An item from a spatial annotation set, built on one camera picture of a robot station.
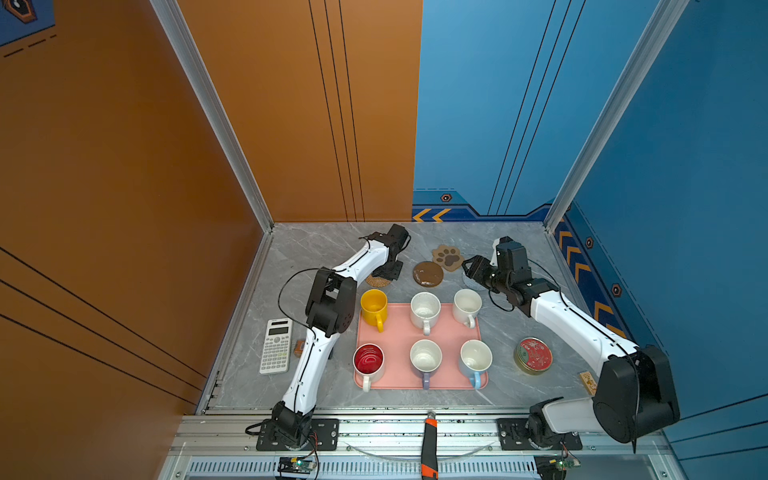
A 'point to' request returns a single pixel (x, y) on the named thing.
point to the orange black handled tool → (429, 461)
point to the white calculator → (277, 346)
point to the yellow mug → (374, 308)
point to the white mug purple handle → (426, 357)
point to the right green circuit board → (566, 464)
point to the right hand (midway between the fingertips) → (466, 266)
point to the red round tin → (532, 355)
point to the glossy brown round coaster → (428, 273)
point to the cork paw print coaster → (449, 257)
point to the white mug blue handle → (475, 358)
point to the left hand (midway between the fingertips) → (387, 271)
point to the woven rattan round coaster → (376, 282)
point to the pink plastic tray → (400, 333)
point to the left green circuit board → (299, 464)
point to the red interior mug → (368, 364)
